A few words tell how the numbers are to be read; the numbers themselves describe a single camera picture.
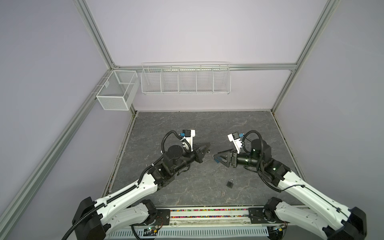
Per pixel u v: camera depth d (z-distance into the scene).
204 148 0.67
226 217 0.75
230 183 0.85
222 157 0.68
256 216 0.73
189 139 0.62
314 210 0.45
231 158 0.60
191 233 1.58
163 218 0.74
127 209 0.56
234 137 0.63
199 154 0.59
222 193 0.81
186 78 0.97
